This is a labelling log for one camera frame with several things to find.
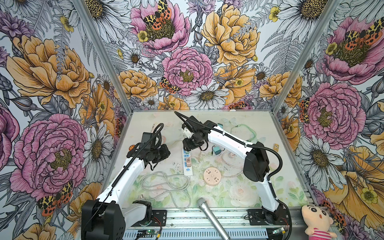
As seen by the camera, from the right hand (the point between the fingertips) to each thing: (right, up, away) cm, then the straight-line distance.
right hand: (189, 150), depth 86 cm
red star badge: (-23, +5, -23) cm, 33 cm away
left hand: (-11, -3, -3) cm, 12 cm away
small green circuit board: (-17, -35, -15) cm, 42 cm away
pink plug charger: (-1, -6, -1) cm, 6 cm away
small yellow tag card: (+56, 0, +13) cm, 58 cm away
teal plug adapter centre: (+17, -1, +10) cm, 20 cm away
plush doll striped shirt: (+58, -28, -18) cm, 67 cm away
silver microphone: (+7, -24, -11) cm, 28 cm away
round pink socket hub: (+13, -14, 0) cm, 19 cm away
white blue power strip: (-1, -11, +1) cm, 11 cm away
